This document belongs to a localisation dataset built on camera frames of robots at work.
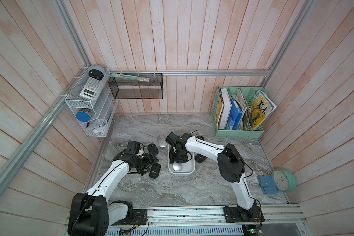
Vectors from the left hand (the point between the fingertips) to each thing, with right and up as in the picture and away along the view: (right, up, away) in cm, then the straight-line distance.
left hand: (155, 165), depth 83 cm
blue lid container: (-38, +28, -6) cm, 47 cm away
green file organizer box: (+62, +17, +19) cm, 67 cm away
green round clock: (+70, -6, -6) cm, 71 cm away
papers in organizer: (+60, +25, +16) cm, 67 cm away
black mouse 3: (+30, +15, +21) cm, 39 cm away
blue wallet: (+64, -11, 0) cm, 65 cm away
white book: (+44, +33, +8) cm, 56 cm away
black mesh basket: (-24, +50, +22) cm, 59 cm away
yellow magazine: (+71, +35, +15) cm, 80 cm away
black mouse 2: (-1, -5, +5) cm, 7 cm away
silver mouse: (+13, -3, +8) cm, 15 cm away
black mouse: (-4, +7, +15) cm, 17 cm away
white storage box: (+19, -3, +5) cm, 20 cm away
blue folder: (+51, +30, +11) cm, 60 cm away
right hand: (+11, 0, +8) cm, 14 cm away
